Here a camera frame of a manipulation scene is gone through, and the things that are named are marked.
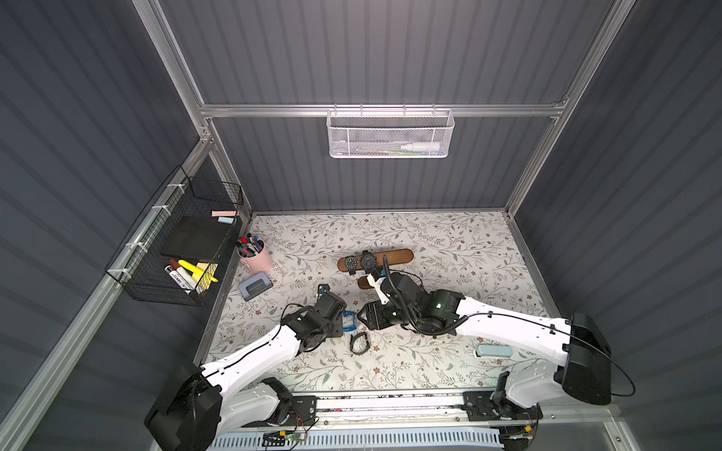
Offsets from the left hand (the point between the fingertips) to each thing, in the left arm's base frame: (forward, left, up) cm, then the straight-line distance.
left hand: (338, 325), depth 84 cm
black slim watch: (+16, -4, +10) cm, 19 cm away
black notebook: (+14, +35, +25) cm, 45 cm away
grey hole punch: (+16, +30, -3) cm, 34 cm away
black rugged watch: (+16, -9, +10) cm, 21 cm away
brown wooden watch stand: (+19, -18, +9) cm, 28 cm away
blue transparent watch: (+1, -3, -4) cm, 5 cm away
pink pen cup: (+23, +29, +6) cm, 37 cm away
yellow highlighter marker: (+4, +34, +23) cm, 41 cm away
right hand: (-3, -8, +12) cm, 14 cm away
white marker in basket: (+2, +37, +24) cm, 44 cm away
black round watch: (-4, -6, -5) cm, 9 cm away
